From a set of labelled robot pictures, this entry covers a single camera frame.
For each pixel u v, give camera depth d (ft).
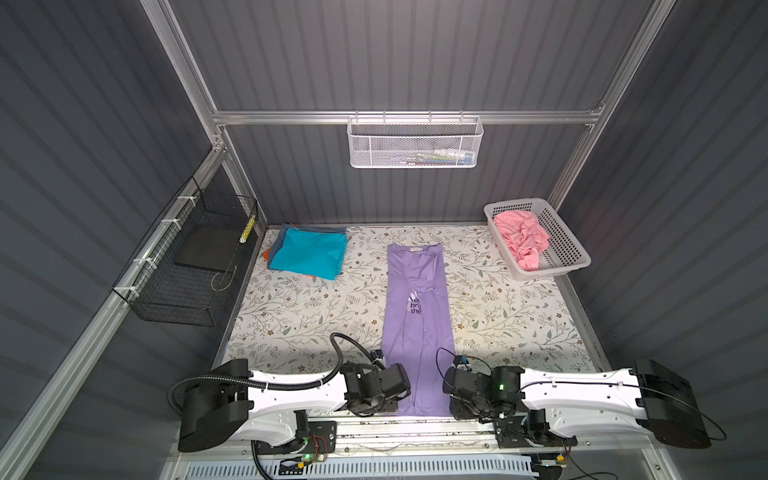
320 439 2.37
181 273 2.35
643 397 1.44
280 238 3.62
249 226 2.74
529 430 2.16
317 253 3.45
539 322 3.09
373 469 2.53
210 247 2.51
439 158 3.02
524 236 3.63
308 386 1.63
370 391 2.02
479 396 1.96
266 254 3.64
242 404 1.36
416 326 3.04
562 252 3.52
